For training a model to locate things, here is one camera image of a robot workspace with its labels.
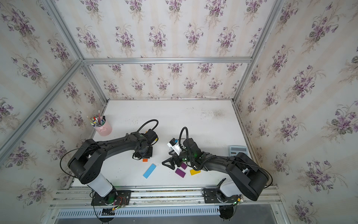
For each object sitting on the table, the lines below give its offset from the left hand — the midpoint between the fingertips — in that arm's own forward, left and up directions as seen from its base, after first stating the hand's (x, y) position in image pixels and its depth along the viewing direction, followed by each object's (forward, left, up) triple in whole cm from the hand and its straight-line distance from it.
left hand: (149, 157), depth 88 cm
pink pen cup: (+17, +31, +7) cm, 36 cm away
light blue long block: (-8, -1, 0) cm, 8 cm away
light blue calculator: (+4, -56, +4) cm, 56 cm away
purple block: (-6, -22, +2) cm, 23 cm away
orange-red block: (-2, +3, +1) cm, 4 cm away
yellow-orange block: (-9, -28, +1) cm, 30 cm away
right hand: (-4, -13, +8) cm, 16 cm away
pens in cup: (+21, +36, +11) cm, 43 cm away
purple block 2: (-10, -20, +1) cm, 22 cm away
